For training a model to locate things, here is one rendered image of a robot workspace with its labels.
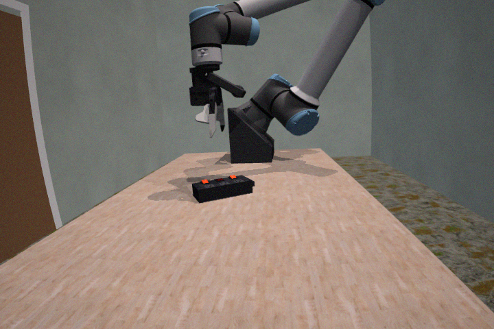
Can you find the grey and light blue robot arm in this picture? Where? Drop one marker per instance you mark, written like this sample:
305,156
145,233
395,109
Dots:
295,107

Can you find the black power strip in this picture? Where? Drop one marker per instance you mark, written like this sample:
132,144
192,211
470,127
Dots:
221,188

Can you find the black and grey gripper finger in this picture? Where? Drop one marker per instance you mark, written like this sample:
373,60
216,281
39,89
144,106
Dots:
220,116
209,114

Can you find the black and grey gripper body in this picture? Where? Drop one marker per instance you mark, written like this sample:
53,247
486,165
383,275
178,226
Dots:
199,96

